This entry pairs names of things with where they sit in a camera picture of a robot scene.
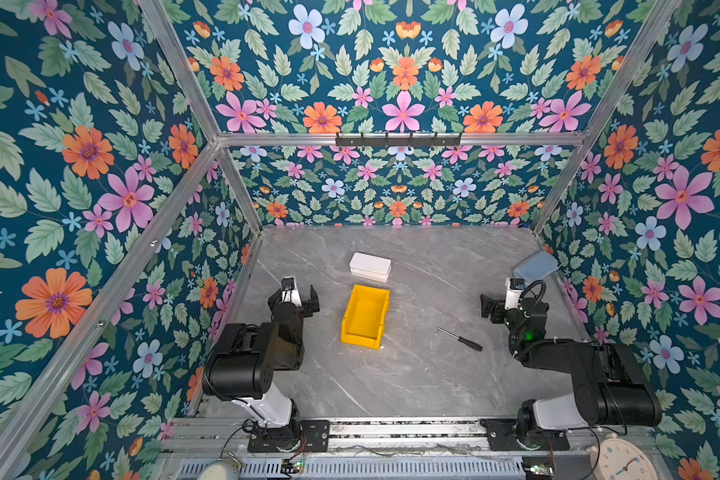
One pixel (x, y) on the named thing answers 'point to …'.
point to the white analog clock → (621, 460)
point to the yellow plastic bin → (364, 317)
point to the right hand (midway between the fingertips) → (498, 293)
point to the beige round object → (217, 470)
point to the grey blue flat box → (536, 266)
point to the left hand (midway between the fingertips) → (296, 280)
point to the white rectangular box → (370, 266)
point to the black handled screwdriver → (462, 339)
